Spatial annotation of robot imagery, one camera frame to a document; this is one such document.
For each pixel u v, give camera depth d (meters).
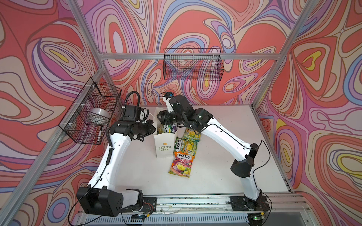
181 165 0.84
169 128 0.79
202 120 0.50
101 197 0.37
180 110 0.51
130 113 0.57
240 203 0.74
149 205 0.72
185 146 0.93
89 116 0.69
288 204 0.75
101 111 0.73
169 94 0.61
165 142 0.78
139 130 0.60
